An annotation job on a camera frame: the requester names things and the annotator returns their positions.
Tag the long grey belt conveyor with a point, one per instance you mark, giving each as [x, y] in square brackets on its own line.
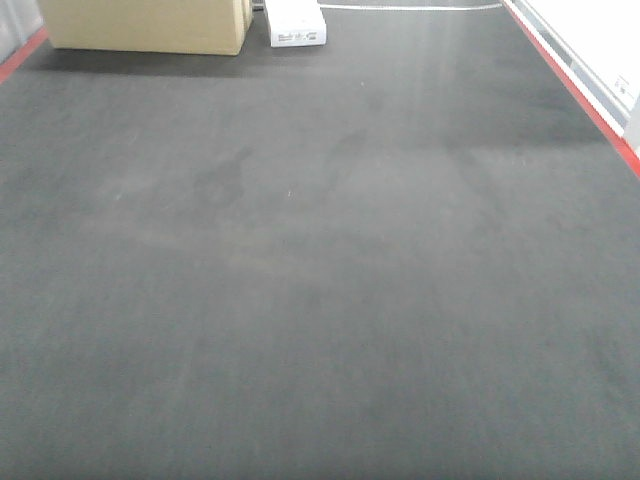
[300, 250]

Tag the white carton box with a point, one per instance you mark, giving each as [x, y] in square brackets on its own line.
[297, 20]

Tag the cardboard box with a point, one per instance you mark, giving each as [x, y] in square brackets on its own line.
[145, 25]

